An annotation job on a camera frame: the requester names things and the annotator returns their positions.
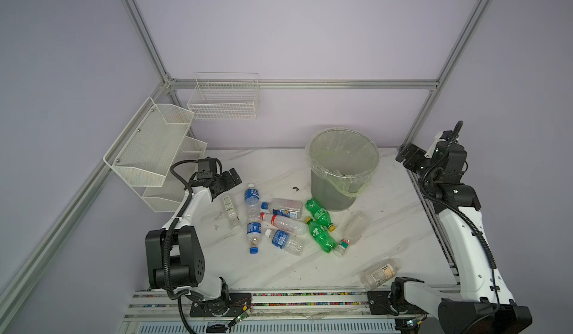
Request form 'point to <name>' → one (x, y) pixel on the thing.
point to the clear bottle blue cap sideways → (289, 208)
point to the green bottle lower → (321, 235)
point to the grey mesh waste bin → (332, 197)
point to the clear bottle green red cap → (354, 230)
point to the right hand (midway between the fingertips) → (407, 150)
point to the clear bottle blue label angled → (289, 242)
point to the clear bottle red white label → (292, 227)
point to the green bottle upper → (321, 215)
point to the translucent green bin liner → (348, 157)
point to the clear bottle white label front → (376, 276)
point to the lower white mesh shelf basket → (169, 197)
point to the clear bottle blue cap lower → (254, 229)
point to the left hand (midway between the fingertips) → (230, 183)
